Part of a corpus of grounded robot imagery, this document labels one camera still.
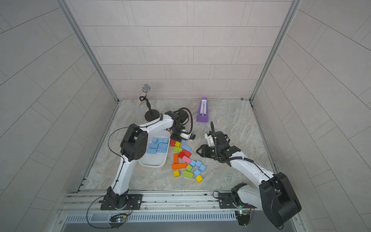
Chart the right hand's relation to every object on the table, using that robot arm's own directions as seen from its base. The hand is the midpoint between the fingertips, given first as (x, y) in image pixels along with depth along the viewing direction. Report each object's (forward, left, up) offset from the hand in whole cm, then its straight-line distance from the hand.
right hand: (199, 151), depth 82 cm
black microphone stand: (+32, +33, -2) cm, 46 cm away
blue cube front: (-10, +2, -4) cm, 11 cm away
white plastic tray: (-1, +24, -4) cm, 24 cm away
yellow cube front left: (-10, +13, -4) cm, 17 cm away
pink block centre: (-2, +8, -5) cm, 9 cm away
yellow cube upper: (+7, +13, -3) cm, 15 cm away
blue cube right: (-8, -1, -4) cm, 9 cm away
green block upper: (+4, +13, -5) cm, 14 cm away
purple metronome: (+27, -5, +2) cm, 28 cm away
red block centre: (+2, +9, -4) cm, 10 cm away
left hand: (+16, +10, -6) cm, 20 cm away
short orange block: (0, +14, -6) cm, 15 cm away
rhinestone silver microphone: (+31, +29, +24) cm, 49 cm away
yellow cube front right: (-13, +1, -5) cm, 14 cm away
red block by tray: (+8, +16, -2) cm, 18 cm away
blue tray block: (+4, +22, -3) cm, 23 cm away
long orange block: (-5, +12, -5) cm, 14 cm away
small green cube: (-7, +6, -4) cm, 11 cm away
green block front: (-11, +7, -5) cm, 14 cm away
